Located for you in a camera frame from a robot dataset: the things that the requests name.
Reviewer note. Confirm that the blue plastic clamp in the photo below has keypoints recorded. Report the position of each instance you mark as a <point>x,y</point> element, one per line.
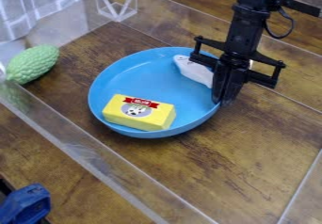
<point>26,206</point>

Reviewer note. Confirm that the blue round tray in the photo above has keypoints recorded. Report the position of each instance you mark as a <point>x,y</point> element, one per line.
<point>149,75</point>

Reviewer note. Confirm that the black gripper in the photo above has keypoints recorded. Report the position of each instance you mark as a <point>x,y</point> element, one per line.
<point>229,56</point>

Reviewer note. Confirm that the clear acrylic barrier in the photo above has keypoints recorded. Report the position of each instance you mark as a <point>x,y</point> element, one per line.
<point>248,168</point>

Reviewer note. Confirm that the green bumpy toy gourd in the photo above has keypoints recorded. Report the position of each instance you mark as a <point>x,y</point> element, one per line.
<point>33,63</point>

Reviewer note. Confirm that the white toy fish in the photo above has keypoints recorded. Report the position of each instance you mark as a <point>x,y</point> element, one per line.
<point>193,70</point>

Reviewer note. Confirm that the yellow butter box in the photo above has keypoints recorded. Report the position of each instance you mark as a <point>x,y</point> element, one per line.
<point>140,113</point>

